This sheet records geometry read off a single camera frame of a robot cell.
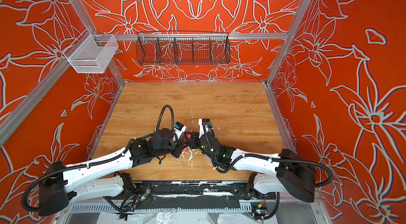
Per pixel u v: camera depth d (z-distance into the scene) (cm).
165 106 59
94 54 94
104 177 49
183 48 99
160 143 57
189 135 74
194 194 73
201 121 70
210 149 56
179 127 67
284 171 41
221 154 60
